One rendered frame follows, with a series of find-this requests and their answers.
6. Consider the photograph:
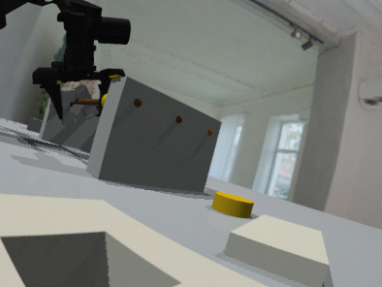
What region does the yellow cylinder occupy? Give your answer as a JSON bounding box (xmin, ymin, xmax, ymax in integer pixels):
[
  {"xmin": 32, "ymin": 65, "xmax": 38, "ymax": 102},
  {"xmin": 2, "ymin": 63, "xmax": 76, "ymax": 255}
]
[{"xmin": 211, "ymin": 192, "xmax": 254, "ymax": 218}]

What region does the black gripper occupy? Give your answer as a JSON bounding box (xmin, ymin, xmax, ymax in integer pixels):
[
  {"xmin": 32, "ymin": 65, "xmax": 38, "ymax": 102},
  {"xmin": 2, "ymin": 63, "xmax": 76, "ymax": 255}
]
[{"xmin": 32, "ymin": 39, "xmax": 125, "ymax": 119}]

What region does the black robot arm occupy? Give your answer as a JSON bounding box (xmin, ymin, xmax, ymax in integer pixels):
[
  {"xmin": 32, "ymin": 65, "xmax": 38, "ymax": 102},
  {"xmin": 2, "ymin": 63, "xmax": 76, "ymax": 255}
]
[{"xmin": 0, "ymin": 0, "xmax": 131, "ymax": 72}]

